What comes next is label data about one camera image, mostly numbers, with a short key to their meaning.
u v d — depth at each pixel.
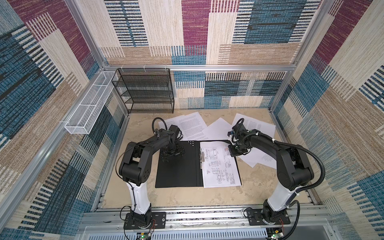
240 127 0.77
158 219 0.73
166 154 0.87
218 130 1.09
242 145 0.77
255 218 0.73
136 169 0.50
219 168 0.90
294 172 0.48
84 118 0.69
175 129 0.82
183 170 0.91
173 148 0.81
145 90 1.11
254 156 0.79
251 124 1.12
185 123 1.12
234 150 0.83
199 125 1.12
